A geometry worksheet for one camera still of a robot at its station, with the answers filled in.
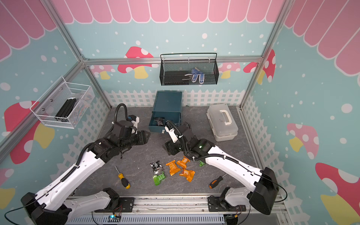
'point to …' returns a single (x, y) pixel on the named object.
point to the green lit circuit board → (114, 218)
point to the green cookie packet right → (201, 163)
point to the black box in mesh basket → (176, 78)
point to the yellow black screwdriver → (124, 182)
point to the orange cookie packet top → (183, 162)
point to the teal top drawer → (175, 116)
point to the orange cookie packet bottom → (189, 174)
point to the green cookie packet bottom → (157, 178)
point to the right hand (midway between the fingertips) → (167, 143)
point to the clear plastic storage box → (222, 123)
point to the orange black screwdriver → (214, 183)
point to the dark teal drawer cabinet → (168, 105)
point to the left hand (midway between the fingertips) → (146, 136)
